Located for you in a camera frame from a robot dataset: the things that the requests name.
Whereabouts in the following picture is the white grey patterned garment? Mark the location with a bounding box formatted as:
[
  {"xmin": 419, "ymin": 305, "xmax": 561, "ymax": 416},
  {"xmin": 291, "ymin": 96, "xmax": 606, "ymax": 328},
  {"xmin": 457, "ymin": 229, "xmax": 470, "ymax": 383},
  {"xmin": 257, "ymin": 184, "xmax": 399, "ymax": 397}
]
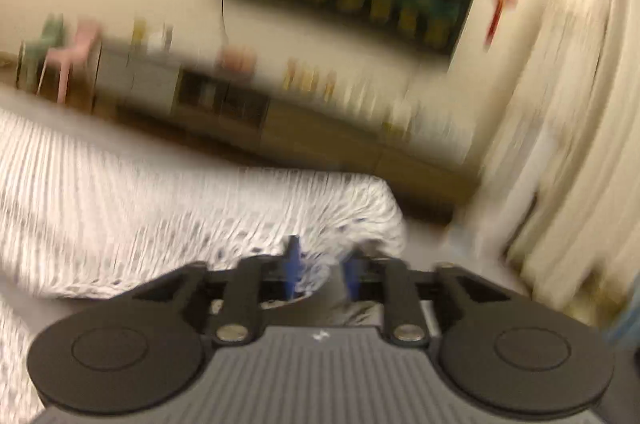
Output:
[{"xmin": 1, "ymin": 111, "xmax": 406, "ymax": 299}]

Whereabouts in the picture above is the cream window curtain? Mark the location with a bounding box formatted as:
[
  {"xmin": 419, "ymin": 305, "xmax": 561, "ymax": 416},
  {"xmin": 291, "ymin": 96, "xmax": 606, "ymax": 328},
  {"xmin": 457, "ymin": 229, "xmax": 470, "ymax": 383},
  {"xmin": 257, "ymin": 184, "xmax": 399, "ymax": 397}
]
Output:
[{"xmin": 448, "ymin": 0, "xmax": 639, "ymax": 333}]

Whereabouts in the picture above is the pink plastic chair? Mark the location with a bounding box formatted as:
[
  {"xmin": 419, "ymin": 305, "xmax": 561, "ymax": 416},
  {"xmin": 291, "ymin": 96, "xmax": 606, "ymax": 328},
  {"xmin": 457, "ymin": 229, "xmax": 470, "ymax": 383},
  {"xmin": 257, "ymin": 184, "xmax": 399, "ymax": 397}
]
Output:
[{"xmin": 37, "ymin": 18, "xmax": 102, "ymax": 104}]

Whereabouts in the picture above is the long wooden sideboard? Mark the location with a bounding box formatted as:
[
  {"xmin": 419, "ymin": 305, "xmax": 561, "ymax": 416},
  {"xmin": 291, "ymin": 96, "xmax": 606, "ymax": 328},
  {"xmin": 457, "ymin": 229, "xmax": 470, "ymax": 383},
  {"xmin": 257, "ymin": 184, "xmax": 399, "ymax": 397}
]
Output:
[{"xmin": 94, "ymin": 39, "xmax": 480, "ymax": 221}]

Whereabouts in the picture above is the green plastic chair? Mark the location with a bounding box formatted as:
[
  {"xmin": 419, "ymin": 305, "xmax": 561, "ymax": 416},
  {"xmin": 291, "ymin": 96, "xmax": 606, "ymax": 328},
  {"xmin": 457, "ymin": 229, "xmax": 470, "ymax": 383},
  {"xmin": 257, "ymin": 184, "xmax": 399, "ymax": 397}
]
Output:
[{"xmin": 15, "ymin": 14, "xmax": 65, "ymax": 91}]

